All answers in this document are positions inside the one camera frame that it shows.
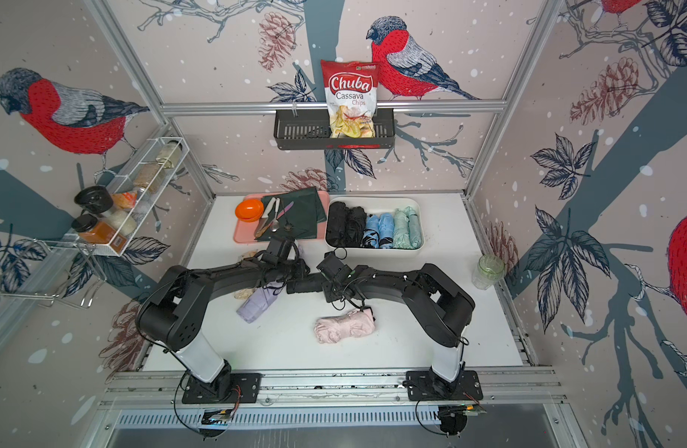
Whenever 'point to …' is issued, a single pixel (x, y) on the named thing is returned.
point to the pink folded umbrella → (331, 329)
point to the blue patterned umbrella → (371, 238)
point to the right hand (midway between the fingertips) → (331, 287)
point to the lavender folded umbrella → (258, 301)
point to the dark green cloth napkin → (290, 215)
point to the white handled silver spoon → (275, 226)
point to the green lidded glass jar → (490, 270)
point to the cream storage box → (372, 206)
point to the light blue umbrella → (385, 232)
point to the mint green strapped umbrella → (414, 230)
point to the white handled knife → (264, 217)
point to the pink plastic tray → (245, 231)
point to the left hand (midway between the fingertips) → (311, 265)
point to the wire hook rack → (66, 273)
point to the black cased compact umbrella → (312, 283)
